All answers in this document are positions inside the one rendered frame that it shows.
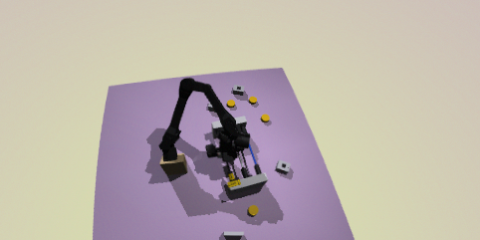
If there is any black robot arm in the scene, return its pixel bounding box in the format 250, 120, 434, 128
159, 78, 250, 162

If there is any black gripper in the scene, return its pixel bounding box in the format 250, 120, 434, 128
206, 141, 245, 158

